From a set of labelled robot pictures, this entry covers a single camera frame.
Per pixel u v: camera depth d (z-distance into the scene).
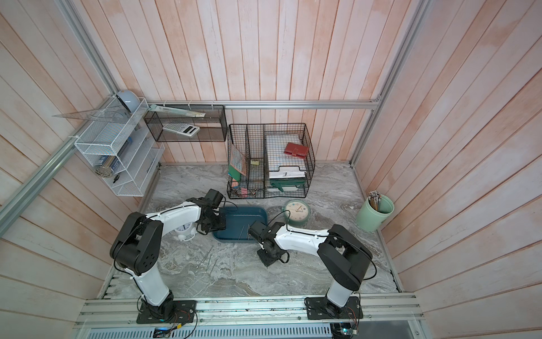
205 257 0.86
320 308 0.73
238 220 0.88
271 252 0.73
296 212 0.98
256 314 0.73
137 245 0.48
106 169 0.76
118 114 0.84
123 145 0.76
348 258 0.46
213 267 0.84
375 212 0.84
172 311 0.71
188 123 1.01
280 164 0.92
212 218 0.80
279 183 0.97
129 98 0.83
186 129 0.98
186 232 0.93
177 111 0.90
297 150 0.95
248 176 1.14
